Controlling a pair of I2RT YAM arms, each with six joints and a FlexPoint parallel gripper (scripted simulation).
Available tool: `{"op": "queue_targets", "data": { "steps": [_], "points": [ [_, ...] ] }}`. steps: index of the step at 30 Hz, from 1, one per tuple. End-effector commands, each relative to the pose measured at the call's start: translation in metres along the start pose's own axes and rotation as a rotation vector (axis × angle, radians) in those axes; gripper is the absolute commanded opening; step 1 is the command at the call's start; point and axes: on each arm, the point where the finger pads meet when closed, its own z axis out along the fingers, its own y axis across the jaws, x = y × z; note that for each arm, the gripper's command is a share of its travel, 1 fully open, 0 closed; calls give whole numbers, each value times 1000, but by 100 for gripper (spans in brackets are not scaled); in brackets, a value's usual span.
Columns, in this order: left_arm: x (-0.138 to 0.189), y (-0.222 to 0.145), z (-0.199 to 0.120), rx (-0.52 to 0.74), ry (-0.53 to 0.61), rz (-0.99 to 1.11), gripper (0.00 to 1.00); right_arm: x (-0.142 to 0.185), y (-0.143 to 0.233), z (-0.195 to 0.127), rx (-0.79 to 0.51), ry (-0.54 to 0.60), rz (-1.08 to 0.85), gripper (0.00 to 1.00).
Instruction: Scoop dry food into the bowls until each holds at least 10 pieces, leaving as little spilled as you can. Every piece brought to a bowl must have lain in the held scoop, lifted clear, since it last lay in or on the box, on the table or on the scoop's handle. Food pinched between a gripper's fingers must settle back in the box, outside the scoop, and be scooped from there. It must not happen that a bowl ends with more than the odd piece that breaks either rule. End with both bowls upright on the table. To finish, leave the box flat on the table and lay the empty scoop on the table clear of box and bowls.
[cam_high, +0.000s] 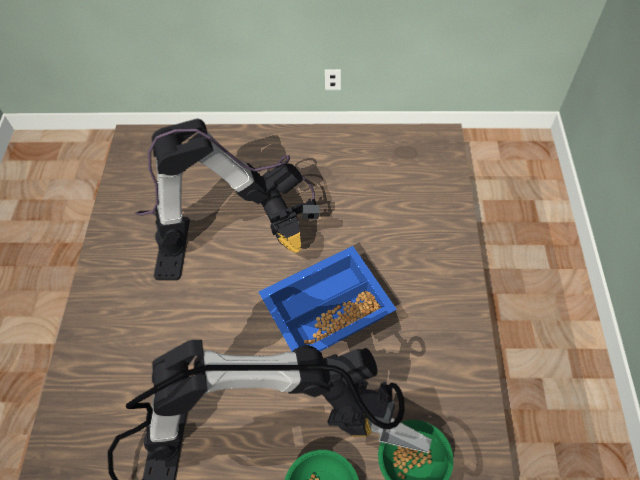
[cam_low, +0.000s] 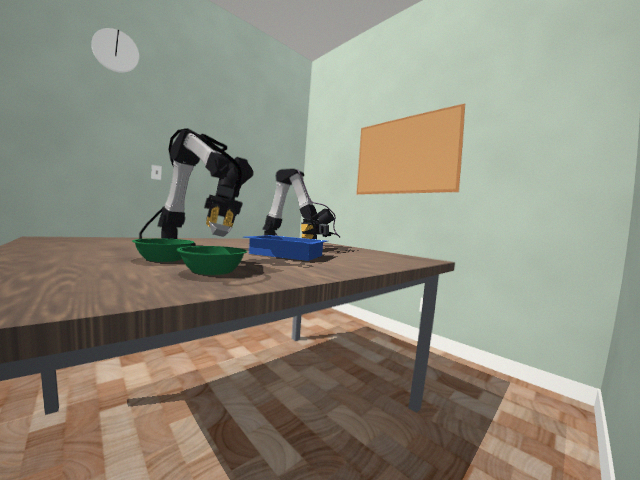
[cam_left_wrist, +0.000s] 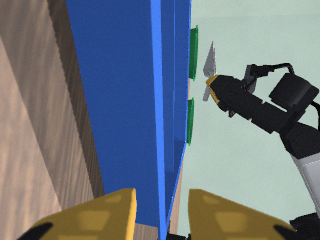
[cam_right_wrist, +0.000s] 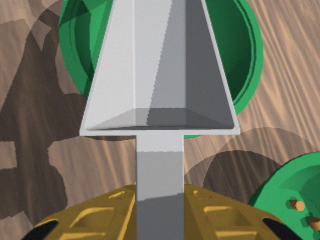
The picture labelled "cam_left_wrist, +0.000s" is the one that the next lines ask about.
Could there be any green bowl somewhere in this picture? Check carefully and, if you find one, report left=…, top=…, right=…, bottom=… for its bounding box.
left=189, top=25, right=198, bottom=81
left=186, top=97, right=194, bottom=144

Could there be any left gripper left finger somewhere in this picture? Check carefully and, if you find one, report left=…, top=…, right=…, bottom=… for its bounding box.
left=29, top=188, right=136, bottom=240

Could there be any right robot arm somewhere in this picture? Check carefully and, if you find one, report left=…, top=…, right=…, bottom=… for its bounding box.
left=244, top=64, right=320, bottom=240

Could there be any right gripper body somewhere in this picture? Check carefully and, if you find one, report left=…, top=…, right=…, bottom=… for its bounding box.
left=209, top=75, right=263, bottom=120

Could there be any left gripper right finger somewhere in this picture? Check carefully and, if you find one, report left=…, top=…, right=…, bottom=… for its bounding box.
left=188, top=189, right=296, bottom=240

